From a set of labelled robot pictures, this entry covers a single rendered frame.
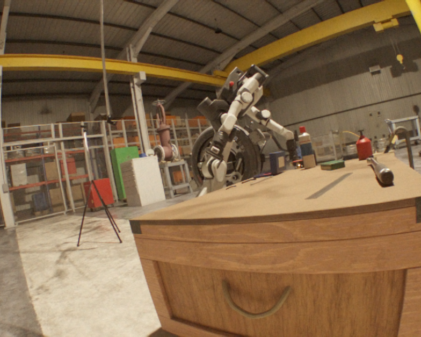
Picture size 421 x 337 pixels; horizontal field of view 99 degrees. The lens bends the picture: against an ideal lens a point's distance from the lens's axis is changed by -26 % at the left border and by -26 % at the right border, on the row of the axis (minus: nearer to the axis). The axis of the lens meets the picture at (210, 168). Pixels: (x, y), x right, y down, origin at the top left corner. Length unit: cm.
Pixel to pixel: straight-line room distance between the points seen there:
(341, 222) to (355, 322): 24
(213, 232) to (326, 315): 32
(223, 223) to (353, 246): 28
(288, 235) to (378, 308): 26
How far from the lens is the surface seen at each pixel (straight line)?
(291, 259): 50
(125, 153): 950
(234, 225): 52
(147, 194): 600
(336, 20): 1366
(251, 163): 212
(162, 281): 81
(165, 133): 675
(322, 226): 45
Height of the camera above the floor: 58
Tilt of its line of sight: level
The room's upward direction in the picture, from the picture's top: 12 degrees counter-clockwise
